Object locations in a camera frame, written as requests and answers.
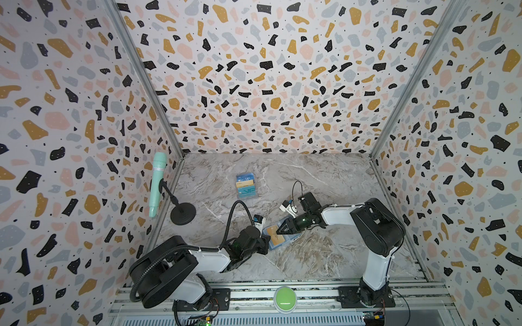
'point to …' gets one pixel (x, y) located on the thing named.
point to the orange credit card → (276, 238)
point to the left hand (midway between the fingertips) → (275, 235)
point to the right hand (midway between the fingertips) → (280, 230)
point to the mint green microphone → (160, 159)
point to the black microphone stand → (183, 214)
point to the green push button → (285, 299)
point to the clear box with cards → (246, 186)
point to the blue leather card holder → (288, 238)
